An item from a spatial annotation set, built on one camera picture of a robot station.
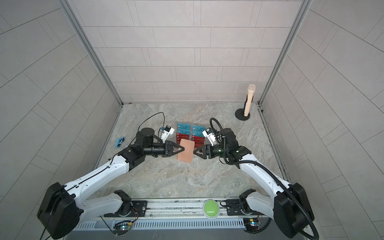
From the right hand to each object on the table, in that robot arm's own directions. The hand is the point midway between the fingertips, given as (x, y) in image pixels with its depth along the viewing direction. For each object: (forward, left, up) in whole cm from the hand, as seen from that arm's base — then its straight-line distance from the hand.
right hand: (198, 154), depth 73 cm
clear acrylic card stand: (+19, +3, -7) cm, 20 cm away
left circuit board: (-26, +36, -14) cm, 47 cm away
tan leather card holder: (0, +5, +5) cm, 7 cm away
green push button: (-22, -5, -13) cm, 26 cm away
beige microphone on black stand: (+30, -33, -7) cm, 45 cm away
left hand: (-1, +6, +5) cm, 8 cm away
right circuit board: (-28, -23, -17) cm, 40 cm away
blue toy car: (+17, +48, -11) cm, 52 cm away
